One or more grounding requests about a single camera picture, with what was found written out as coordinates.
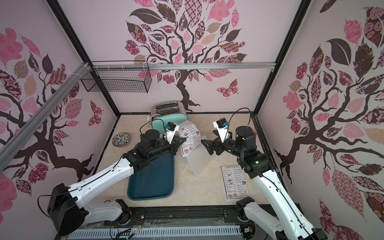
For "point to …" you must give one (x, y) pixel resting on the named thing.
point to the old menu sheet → (235, 181)
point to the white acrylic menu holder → (200, 158)
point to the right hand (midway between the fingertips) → (210, 134)
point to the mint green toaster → (162, 112)
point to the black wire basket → (118, 76)
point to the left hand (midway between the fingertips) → (186, 141)
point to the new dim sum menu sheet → (188, 129)
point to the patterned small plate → (120, 139)
